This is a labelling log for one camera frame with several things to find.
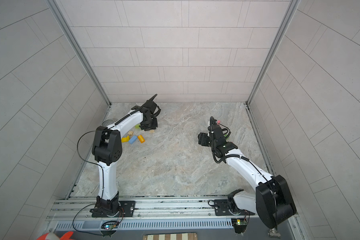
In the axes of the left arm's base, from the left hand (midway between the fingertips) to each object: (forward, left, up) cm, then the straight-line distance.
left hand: (157, 124), depth 98 cm
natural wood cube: (-8, +2, +4) cm, 9 cm away
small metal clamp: (-56, -58, -2) cm, 80 cm away
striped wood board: (-57, -16, -1) cm, 59 cm away
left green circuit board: (-54, +14, -1) cm, 56 cm away
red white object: (-57, +35, +3) cm, 67 cm away
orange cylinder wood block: (-8, +10, -5) cm, 14 cm away
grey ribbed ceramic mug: (+2, +35, 0) cm, 35 cm away
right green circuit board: (-53, -44, -4) cm, 69 cm away
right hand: (-12, -28, +6) cm, 31 cm away
